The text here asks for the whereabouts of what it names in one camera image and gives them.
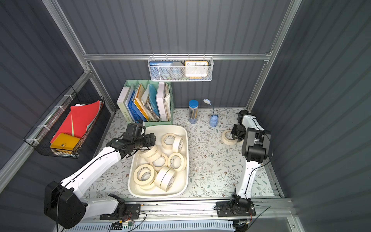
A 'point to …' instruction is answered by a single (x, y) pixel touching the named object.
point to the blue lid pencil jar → (193, 106)
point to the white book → (121, 103)
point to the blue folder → (135, 111)
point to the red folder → (75, 123)
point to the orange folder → (139, 102)
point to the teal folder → (152, 93)
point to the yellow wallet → (64, 141)
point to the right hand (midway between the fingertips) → (240, 139)
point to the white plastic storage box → (180, 187)
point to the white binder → (161, 101)
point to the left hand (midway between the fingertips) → (148, 137)
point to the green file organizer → (150, 102)
